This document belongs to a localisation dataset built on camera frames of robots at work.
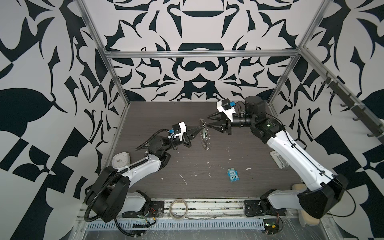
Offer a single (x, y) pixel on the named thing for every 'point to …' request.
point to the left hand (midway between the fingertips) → (203, 122)
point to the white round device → (121, 160)
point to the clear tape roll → (170, 211)
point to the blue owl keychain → (233, 174)
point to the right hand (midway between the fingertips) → (209, 119)
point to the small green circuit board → (271, 226)
